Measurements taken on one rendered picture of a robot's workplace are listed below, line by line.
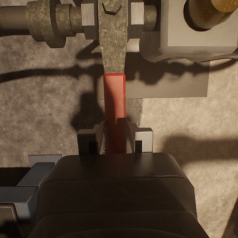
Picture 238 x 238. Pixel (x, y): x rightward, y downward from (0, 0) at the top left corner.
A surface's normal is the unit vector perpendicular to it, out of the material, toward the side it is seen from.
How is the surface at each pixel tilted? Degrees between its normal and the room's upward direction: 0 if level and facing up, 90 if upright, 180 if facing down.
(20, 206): 0
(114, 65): 0
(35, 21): 9
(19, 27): 46
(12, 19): 17
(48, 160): 0
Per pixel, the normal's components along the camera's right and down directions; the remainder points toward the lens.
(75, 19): 0.02, 0.44
